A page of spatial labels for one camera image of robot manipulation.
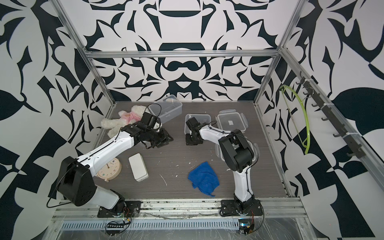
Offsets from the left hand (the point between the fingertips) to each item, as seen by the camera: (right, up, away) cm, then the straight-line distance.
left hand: (171, 137), depth 82 cm
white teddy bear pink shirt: (-34, +9, +17) cm, 39 cm away
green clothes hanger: (+63, +10, -3) cm, 64 cm away
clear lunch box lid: (+38, +9, +26) cm, 47 cm away
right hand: (+9, -3, +16) cm, 18 cm away
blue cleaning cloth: (+17, -21, -1) cm, 28 cm away
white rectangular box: (-18, -17, +1) cm, 25 cm away
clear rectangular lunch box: (-8, +17, +33) cm, 38 cm away
